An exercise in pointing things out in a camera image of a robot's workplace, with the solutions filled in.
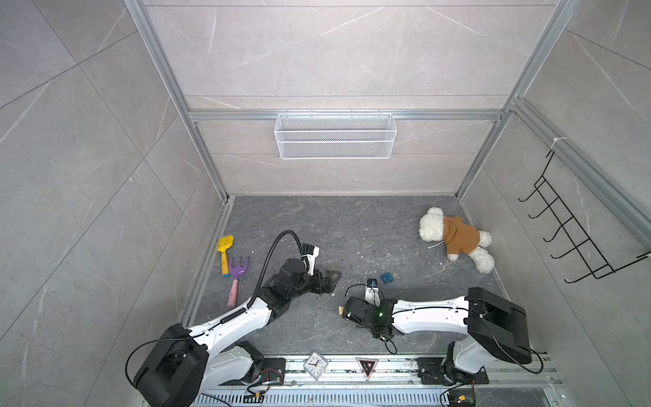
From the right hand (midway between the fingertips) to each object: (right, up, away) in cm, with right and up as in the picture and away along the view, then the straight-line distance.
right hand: (362, 312), depth 86 cm
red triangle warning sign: (0, -11, -12) cm, 16 cm away
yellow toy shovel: (-55, +22, +15) cm, 61 cm away
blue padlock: (+10, +11, +6) cm, 16 cm away
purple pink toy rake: (-46, +13, +7) cm, 48 cm away
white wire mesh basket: (-9, +66, +15) cm, 68 cm away
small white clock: (-15, -10, -13) cm, 23 cm away
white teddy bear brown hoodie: (+39, +25, +10) cm, 48 cm away
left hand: (-11, +16, -5) cm, 20 cm away
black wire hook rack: (+52, +22, -28) cm, 63 cm away
